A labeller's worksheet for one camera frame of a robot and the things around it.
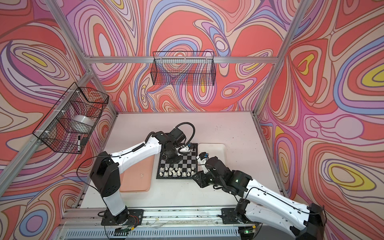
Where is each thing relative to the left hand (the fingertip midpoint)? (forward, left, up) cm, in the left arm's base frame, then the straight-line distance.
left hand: (179, 158), depth 84 cm
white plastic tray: (+10, -20, -8) cm, 24 cm away
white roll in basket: (+6, +46, +23) cm, 51 cm away
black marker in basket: (-1, +48, +16) cm, 50 cm away
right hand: (-14, -10, +4) cm, 17 cm away
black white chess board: (-3, -3, -8) cm, 9 cm away
